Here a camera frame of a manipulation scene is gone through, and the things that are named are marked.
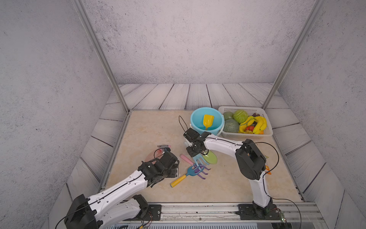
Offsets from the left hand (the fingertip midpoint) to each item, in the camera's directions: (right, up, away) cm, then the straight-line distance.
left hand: (176, 170), depth 80 cm
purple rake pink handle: (+11, -2, +7) cm, 13 cm away
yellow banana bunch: (+56, +25, +16) cm, 63 cm away
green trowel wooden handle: (+22, +3, +12) cm, 25 cm away
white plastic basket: (+61, +20, +17) cm, 66 cm away
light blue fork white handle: (+14, +5, +10) cm, 18 cm away
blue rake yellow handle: (+10, -2, +7) cm, 12 cm away
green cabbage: (+43, +31, +19) cm, 56 cm away
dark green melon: (+36, +24, +16) cm, 46 cm away
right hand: (+9, +8, +13) cm, 18 cm away
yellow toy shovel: (+21, +27, +22) cm, 41 cm away
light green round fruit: (+36, +32, +25) cm, 54 cm away
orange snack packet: (+53, -1, +6) cm, 54 cm away
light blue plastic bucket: (+13, +28, +23) cm, 38 cm away
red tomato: (+50, +23, +20) cm, 58 cm away
